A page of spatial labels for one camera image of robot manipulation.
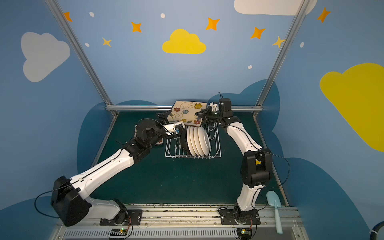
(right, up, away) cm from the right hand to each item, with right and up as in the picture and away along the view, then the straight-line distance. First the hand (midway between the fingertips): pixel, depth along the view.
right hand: (195, 111), depth 83 cm
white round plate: (-3, -18, +3) cm, 18 cm away
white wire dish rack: (-13, -23, +10) cm, 28 cm away
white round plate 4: (+5, -17, +6) cm, 18 cm away
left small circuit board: (-39, -61, -10) cm, 73 cm away
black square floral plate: (-6, 0, +4) cm, 7 cm away
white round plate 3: (+1, -18, +3) cm, 18 cm away
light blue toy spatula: (+43, -49, -2) cm, 65 cm away
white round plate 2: (-2, -17, +3) cm, 18 cm away
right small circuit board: (+25, -62, -9) cm, 67 cm away
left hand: (-13, -2, -9) cm, 16 cm away
